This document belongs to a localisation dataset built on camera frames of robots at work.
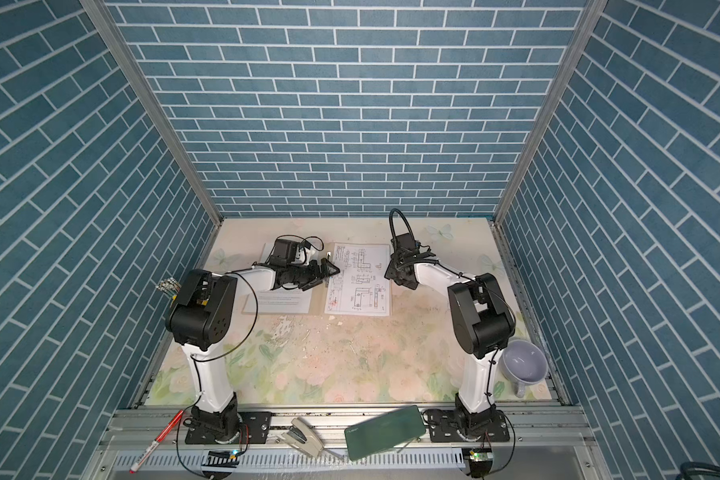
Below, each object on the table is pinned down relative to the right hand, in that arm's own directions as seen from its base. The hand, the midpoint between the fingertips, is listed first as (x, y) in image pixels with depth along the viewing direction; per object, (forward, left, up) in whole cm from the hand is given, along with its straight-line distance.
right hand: (394, 271), depth 100 cm
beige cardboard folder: (-8, +25, -4) cm, 26 cm away
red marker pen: (-57, +57, -2) cm, 81 cm away
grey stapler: (-49, +20, -2) cm, 53 cm away
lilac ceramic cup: (-26, -38, -4) cm, 46 cm away
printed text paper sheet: (-11, +38, -6) cm, 40 cm away
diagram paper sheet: (-4, +11, -5) cm, 13 cm away
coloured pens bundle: (-19, +61, +13) cm, 66 cm away
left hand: (-3, +21, +1) cm, 21 cm away
